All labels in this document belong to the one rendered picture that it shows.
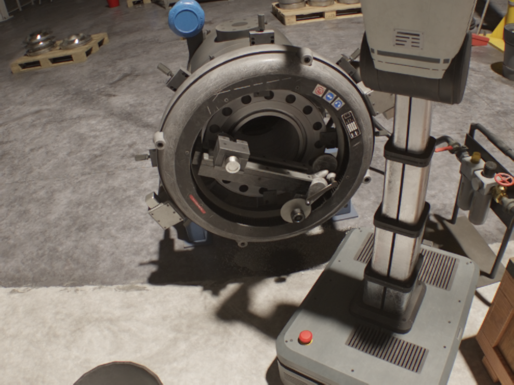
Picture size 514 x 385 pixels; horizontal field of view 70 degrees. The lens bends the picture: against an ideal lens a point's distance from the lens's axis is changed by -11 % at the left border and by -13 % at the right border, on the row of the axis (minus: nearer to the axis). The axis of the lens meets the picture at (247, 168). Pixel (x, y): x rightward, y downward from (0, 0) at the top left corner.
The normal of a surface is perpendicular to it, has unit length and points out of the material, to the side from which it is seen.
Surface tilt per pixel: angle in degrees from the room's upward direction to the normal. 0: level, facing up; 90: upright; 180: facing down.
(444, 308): 0
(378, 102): 90
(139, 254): 0
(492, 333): 90
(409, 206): 90
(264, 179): 90
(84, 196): 0
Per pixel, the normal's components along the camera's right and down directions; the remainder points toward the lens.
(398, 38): -0.55, 0.52
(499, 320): -0.99, 0.17
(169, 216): 0.11, 0.55
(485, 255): -0.12, -0.82
